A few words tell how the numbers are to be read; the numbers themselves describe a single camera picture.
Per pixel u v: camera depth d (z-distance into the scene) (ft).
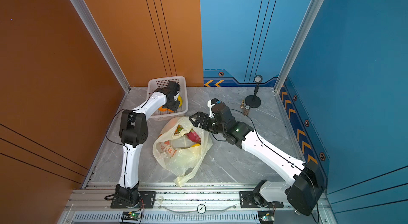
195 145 2.83
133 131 2.00
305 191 1.25
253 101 3.59
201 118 2.11
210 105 2.25
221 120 1.84
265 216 2.33
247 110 3.29
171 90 2.73
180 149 2.67
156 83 3.70
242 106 3.51
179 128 2.77
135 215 2.31
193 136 2.82
